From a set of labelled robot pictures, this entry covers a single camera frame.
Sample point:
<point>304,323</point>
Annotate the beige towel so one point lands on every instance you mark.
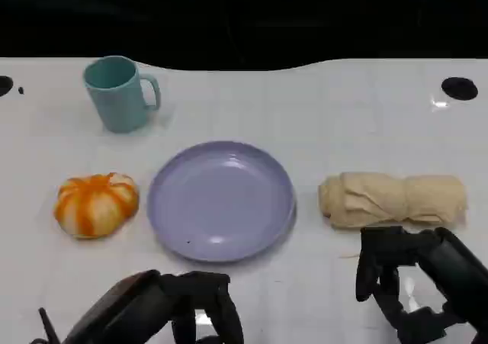
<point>392,201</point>

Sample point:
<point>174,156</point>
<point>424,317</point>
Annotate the black round table grommet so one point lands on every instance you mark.
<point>4,86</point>
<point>459,88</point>

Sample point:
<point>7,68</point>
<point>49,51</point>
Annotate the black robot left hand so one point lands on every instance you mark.
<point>129,309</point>

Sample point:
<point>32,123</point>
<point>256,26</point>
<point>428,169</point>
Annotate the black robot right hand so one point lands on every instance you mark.
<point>450,264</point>

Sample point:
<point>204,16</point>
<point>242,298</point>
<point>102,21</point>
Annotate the orange and white bread roll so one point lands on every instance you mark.
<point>95,206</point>

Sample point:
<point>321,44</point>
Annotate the lilac plate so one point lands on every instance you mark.
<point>221,203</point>

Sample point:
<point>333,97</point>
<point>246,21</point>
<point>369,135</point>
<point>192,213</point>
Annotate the pale green mug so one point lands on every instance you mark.
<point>116,103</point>

